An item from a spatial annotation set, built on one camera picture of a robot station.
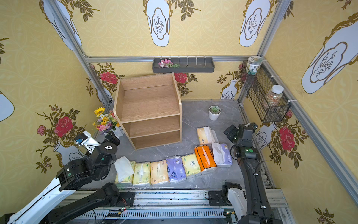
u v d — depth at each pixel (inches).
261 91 35.5
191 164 32.1
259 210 15.5
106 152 18.2
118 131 37.1
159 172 30.9
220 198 28.9
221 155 32.4
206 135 36.6
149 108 28.8
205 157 32.1
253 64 33.4
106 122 34.5
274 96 25.7
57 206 17.0
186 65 36.4
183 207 28.4
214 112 40.5
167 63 34.6
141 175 30.6
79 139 20.3
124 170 30.5
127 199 29.0
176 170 31.2
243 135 22.4
